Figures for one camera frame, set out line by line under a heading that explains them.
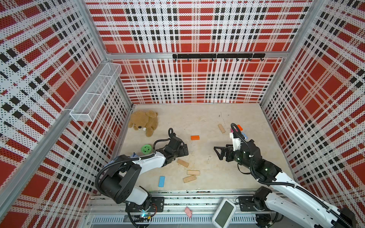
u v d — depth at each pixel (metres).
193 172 0.85
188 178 0.83
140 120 0.90
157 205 0.73
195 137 1.01
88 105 0.92
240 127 1.05
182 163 0.89
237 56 0.88
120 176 0.48
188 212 0.70
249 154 0.54
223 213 0.67
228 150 0.65
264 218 0.71
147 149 0.91
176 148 0.72
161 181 0.82
